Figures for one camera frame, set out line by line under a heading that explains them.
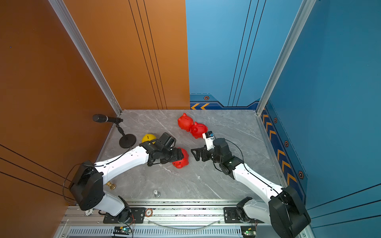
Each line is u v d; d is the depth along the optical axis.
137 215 0.74
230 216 0.72
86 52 0.85
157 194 0.78
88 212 0.75
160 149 0.64
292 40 0.80
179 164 0.83
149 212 0.75
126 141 1.00
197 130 0.97
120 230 0.71
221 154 0.62
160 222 0.73
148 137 0.94
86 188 0.43
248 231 0.71
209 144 0.72
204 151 0.71
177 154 0.76
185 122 1.02
